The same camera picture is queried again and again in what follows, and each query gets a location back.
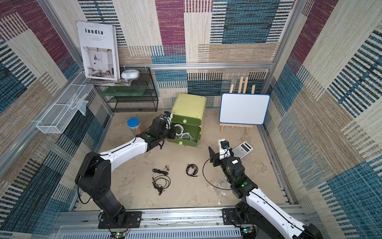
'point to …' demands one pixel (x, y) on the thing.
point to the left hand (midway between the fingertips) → (175, 127)
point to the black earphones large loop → (160, 182)
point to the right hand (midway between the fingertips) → (216, 144)
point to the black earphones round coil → (195, 170)
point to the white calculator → (242, 150)
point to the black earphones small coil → (163, 172)
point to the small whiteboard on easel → (243, 110)
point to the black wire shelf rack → (148, 102)
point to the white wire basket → (56, 118)
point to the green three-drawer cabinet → (187, 110)
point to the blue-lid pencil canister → (133, 123)
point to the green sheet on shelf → (125, 91)
